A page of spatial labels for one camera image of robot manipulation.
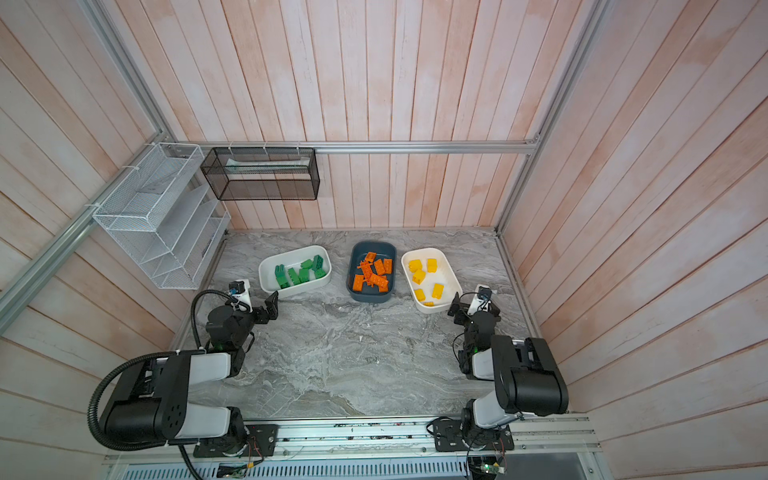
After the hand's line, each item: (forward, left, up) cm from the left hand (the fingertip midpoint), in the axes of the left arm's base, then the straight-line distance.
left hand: (264, 295), depth 90 cm
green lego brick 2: (+13, -1, -7) cm, 15 cm away
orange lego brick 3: (+9, -37, -7) cm, 39 cm away
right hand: (+1, -65, -1) cm, 65 cm away
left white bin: (+15, -5, -7) cm, 17 cm away
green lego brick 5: (+13, -14, -6) cm, 20 cm away
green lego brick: (+13, -5, -7) cm, 15 cm away
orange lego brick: (+18, -39, -8) cm, 43 cm away
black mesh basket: (+41, +6, +16) cm, 44 cm away
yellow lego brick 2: (+17, -55, -7) cm, 58 cm away
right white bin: (+12, -54, -9) cm, 56 cm away
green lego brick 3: (+18, -9, -8) cm, 22 cm away
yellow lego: (+13, -50, -8) cm, 52 cm away
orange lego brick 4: (+11, -28, -9) cm, 31 cm away
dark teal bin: (+14, -33, -7) cm, 36 cm away
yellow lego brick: (+18, -49, -8) cm, 53 cm away
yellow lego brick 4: (+9, -56, -10) cm, 58 cm away
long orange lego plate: (+17, -30, -8) cm, 36 cm away
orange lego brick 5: (+21, -32, -6) cm, 39 cm away
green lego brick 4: (+13, -8, -7) cm, 17 cm away
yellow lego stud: (+2, -52, -8) cm, 53 cm away
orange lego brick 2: (+17, -35, -8) cm, 40 cm away
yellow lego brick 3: (+5, -49, -7) cm, 50 cm away
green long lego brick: (+19, -13, -7) cm, 23 cm away
